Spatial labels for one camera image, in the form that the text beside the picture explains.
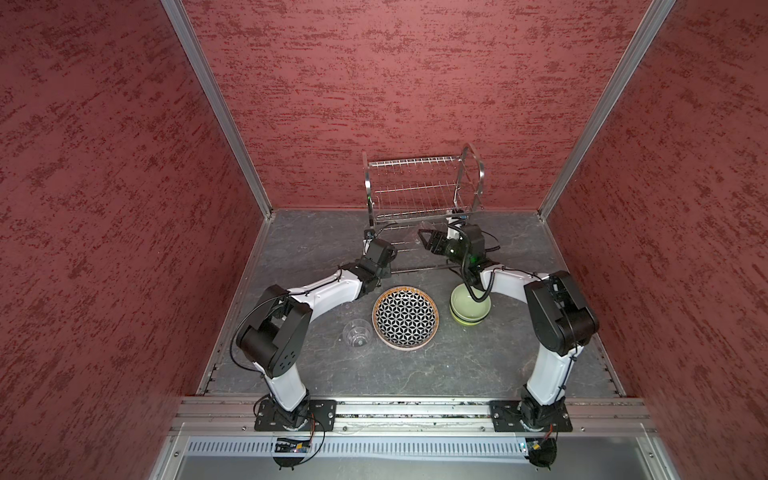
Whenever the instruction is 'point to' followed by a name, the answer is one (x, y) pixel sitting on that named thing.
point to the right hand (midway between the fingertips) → (422, 236)
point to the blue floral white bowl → (471, 312)
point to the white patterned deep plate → (405, 318)
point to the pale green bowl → (460, 295)
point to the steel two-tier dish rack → (407, 195)
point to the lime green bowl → (469, 323)
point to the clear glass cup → (357, 333)
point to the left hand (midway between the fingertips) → (378, 265)
